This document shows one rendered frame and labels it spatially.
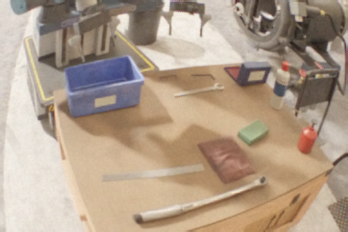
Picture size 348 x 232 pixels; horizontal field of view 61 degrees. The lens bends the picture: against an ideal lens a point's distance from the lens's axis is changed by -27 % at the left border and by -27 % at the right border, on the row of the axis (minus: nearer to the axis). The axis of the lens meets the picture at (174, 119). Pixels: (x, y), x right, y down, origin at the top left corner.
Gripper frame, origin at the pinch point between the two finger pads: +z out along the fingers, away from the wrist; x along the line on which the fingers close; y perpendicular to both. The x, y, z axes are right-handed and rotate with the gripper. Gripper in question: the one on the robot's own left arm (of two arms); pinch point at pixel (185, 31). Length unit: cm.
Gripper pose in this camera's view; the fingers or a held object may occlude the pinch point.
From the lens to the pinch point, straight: 138.2
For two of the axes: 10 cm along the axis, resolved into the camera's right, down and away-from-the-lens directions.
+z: -0.5, 9.7, 2.5
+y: 4.3, 2.5, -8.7
